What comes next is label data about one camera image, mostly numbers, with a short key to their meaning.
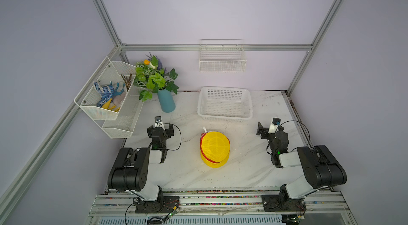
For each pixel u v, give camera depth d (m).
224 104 1.15
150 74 0.83
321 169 0.46
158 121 0.79
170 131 0.85
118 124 0.90
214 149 0.81
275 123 0.78
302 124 1.08
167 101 1.01
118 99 0.76
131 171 0.46
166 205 0.73
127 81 0.84
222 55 0.96
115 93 0.79
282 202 0.66
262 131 0.83
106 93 0.72
